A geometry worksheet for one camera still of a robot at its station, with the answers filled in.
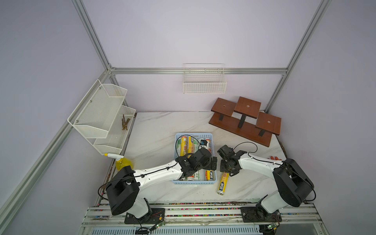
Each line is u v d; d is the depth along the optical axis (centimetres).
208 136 100
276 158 93
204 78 96
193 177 81
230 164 66
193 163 61
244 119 104
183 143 93
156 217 73
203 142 72
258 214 65
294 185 45
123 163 95
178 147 95
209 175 84
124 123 96
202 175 84
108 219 74
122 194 42
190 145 93
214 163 72
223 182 82
